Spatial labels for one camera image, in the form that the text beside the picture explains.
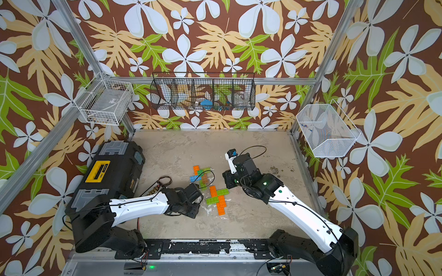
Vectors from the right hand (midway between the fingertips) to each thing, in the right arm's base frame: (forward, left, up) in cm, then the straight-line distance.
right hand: (223, 173), depth 75 cm
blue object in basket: (+39, +9, +8) cm, 41 cm away
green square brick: (+10, +12, -18) cm, 24 cm away
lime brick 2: (0, 0, -20) cm, 20 cm away
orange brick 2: (-5, +1, -20) cm, 20 cm away
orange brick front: (+16, +16, -21) cm, 30 cm away
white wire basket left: (+34, +60, +13) cm, 70 cm away
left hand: (-9, +13, -20) cm, 26 cm away
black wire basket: (+49, +11, +10) cm, 51 cm away
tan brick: (+8, +10, -20) cm, 24 cm away
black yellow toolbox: (+4, +52, -4) cm, 52 cm away
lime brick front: (+4, +11, -20) cm, 23 cm away
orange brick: (+1, +5, -20) cm, 21 cm away
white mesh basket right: (+21, -52, +5) cm, 57 cm away
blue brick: (+8, +17, -20) cm, 28 cm away
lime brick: (0, +7, +2) cm, 7 cm away
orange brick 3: (-9, +1, -21) cm, 23 cm away
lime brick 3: (-5, +5, -20) cm, 21 cm away
